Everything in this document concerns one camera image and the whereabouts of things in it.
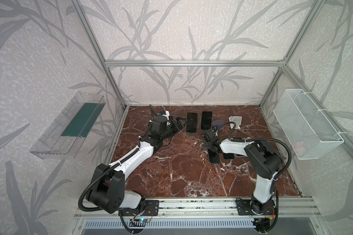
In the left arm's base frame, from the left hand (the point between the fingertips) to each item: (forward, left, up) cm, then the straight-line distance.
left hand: (186, 119), depth 81 cm
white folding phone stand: (+12, -37, -17) cm, 42 cm away
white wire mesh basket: (-16, -54, +11) cm, 57 cm away
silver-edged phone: (-12, -19, -26) cm, 34 cm away
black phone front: (-12, -27, -22) cm, 37 cm away
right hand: (+2, -16, -23) cm, 29 cm away
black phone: (+11, -14, -15) cm, 23 cm away
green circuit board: (-45, +20, -22) cm, 54 cm away
